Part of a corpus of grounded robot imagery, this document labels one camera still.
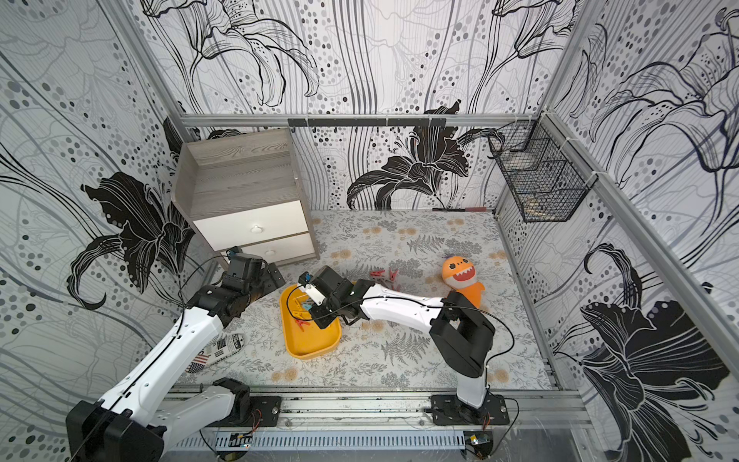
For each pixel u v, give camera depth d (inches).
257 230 32.8
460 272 35.6
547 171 34.7
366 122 35.3
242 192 32.9
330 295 24.7
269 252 37.5
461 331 19.6
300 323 34.7
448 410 28.3
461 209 48.3
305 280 28.3
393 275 39.0
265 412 28.7
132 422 15.3
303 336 34.0
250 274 23.8
